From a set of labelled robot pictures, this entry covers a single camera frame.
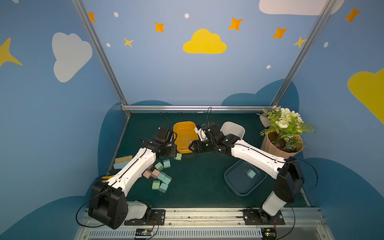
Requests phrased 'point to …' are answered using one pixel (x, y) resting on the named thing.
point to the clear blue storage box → (235, 177)
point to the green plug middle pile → (159, 166)
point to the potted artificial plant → (285, 134)
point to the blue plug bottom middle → (162, 188)
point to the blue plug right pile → (167, 179)
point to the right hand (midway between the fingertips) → (194, 145)
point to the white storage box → (230, 128)
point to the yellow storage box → (186, 133)
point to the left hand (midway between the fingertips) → (172, 148)
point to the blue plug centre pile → (161, 175)
